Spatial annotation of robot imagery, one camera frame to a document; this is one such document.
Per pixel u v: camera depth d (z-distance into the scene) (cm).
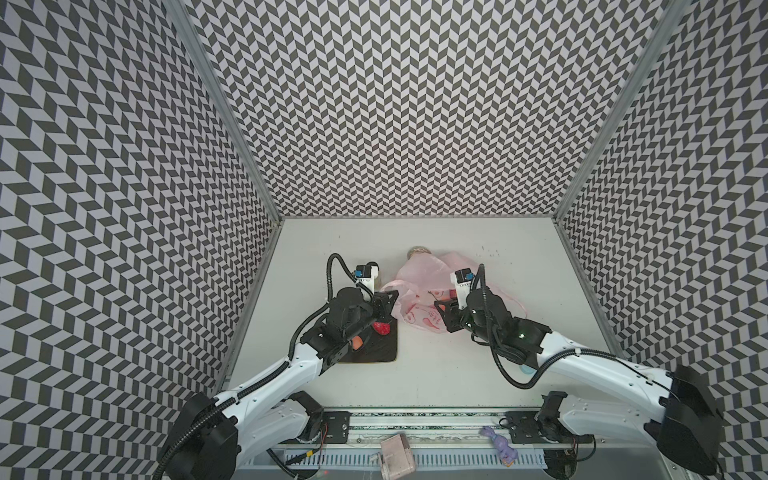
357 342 86
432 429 74
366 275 69
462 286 68
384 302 68
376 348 85
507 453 68
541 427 64
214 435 39
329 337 60
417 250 108
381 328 86
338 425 72
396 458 65
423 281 88
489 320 56
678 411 40
